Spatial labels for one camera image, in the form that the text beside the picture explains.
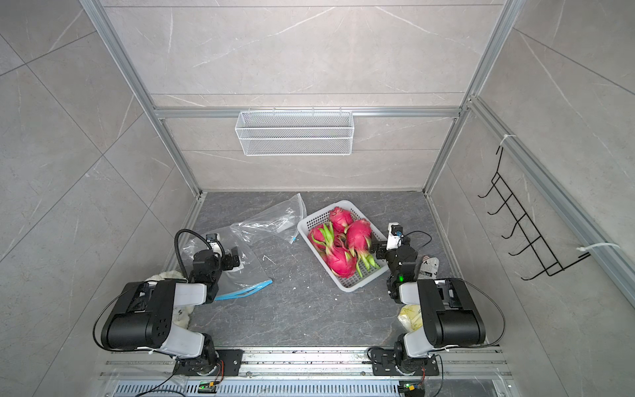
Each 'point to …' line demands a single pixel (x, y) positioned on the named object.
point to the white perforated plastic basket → (322, 217)
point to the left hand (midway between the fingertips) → (224, 245)
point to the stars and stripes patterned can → (429, 268)
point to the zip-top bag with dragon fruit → (282, 222)
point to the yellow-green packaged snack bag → (411, 316)
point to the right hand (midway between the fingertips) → (386, 232)
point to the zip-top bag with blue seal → (250, 275)
